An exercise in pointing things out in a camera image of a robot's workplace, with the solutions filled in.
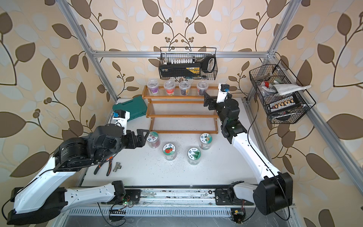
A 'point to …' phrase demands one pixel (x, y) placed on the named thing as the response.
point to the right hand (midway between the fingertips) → (213, 91)
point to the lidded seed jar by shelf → (205, 140)
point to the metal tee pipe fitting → (117, 165)
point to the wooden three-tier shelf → (179, 109)
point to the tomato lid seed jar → (169, 151)
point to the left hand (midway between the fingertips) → (141, 132)
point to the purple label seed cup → (153, 85)
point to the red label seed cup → (169, 86)
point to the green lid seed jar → (193, 155)
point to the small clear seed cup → (185, 87)
